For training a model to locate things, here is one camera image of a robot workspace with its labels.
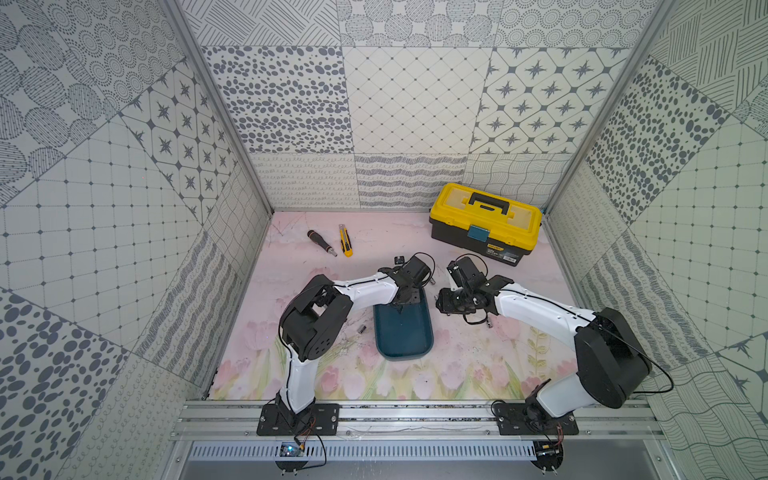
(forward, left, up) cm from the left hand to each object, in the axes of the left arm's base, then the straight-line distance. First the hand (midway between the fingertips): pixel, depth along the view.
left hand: (412, 291), depth 95 cm
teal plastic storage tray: (-14, +2, 0) cm, 14 cm away
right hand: (-7, -9, +3) cm, 12 cm away
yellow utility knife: (+22, +25, -1) cm, 33 cm away
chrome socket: (-12, +16, -2) cm, 20 cm away
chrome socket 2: (-10, -24, -3) cm, 26 cm away
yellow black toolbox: (+16, -29, +14) cm, 36 cm away
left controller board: (-42, +30, -4) cm, 52 cm away
